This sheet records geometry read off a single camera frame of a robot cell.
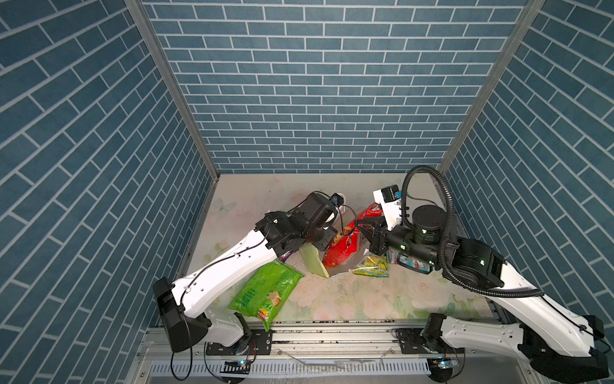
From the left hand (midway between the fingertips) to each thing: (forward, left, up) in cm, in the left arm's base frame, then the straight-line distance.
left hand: (329, 229), depth 71 cm
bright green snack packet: (-11, +22, -23) cm, 34 cm away
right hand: (-5, -5, +13) cm, 15 cm away
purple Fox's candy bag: (+3, +15, -24) cm, 29 cm away
